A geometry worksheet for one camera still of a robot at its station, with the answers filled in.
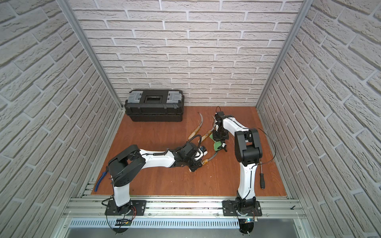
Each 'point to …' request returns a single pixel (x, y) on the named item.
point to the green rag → (217, 144)
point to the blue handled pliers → (102, 176)
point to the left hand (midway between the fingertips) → (203, 164)
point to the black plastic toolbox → (152, 105)
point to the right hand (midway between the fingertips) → (220, 140)
